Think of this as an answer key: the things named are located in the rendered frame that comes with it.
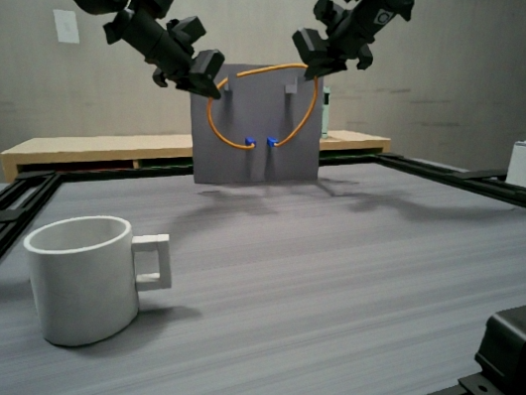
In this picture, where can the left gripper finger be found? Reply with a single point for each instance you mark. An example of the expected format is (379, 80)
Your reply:
(212, 91)
(184, 87)

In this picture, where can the orange cable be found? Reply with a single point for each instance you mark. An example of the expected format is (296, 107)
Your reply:
(272, 143)

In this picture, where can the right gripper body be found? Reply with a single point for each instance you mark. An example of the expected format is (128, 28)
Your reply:
(341, 45)

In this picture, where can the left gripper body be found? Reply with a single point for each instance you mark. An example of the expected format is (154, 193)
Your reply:
(171, 57)

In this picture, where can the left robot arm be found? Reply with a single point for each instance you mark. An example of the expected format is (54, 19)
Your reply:
(136, 27)

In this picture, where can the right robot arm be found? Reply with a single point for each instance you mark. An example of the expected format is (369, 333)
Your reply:
(372, 15)

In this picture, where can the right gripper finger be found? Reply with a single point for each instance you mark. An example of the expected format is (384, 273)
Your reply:
(313, 71)
(336, 67)

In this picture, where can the white mug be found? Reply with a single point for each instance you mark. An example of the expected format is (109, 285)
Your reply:
(86, 295)

